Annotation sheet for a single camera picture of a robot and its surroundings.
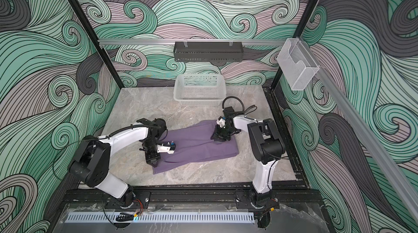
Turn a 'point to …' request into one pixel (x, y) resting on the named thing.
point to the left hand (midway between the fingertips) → (154, 159)
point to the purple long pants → (194, 143)
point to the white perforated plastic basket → (200, 90)
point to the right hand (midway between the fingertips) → (212, 139)
